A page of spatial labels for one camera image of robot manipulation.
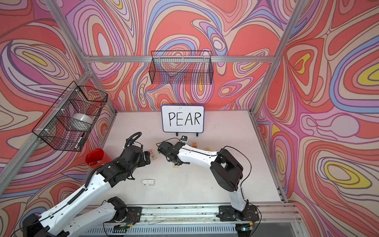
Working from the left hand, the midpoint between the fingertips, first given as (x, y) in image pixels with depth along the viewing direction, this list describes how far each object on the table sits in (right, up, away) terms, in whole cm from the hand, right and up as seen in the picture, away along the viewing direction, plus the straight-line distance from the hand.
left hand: (143, 155), depth 79 cm
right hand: (+21, -4, +9) cm, 23 cm away
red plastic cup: (-27, -1, +1) cm, 27 cm away
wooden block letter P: (+16, -9, +10) cm, 21 cm away
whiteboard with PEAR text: (+20, +21, +20) cm, 35 cm away
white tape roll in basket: (-27, +18, -9) cm, 34 cm away
